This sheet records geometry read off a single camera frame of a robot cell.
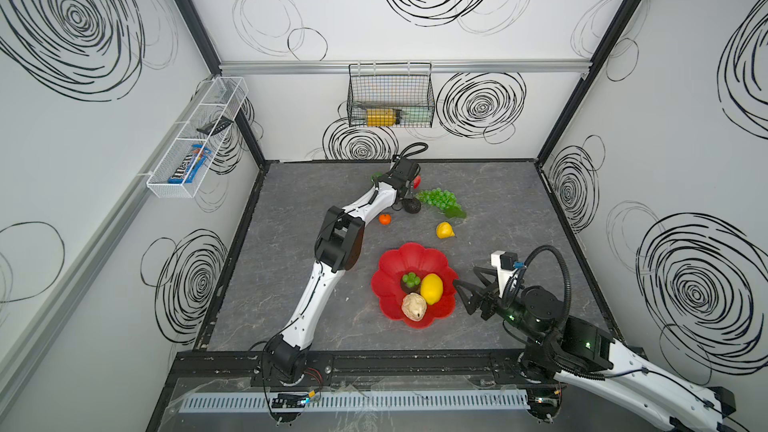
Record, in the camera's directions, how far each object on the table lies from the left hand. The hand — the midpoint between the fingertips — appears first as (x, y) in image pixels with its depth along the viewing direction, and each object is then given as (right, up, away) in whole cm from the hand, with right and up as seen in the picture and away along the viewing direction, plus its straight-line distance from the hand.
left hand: (399, 184), depth 108 cm
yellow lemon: (+8, -29, -25) cm, 39 cm away
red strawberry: (+7, +1, +4) cm, 7 cm away
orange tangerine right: (-5, -12, -6) cm, 15 cm away
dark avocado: (+4, -7, -6) cm, 11 cm away
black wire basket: (-3, +30, -9) cm, 31 cm away
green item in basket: (+4, +20, -21) cm, 30 cm away
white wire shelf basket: (-56, +27, -17) cm, 64 cm away
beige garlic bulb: (+3, -32, -31) cm, 45 cm away
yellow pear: (+14, -15, -12) cm, 24 cm away
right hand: (+14, -22, -39) cm, 47 cm away
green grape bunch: (+16, -6, -5) cm, 18 cm away
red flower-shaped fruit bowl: (+4, -23, -17) cm, 29 cm away
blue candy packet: (-52, +5, -36) cm, 64 cm away
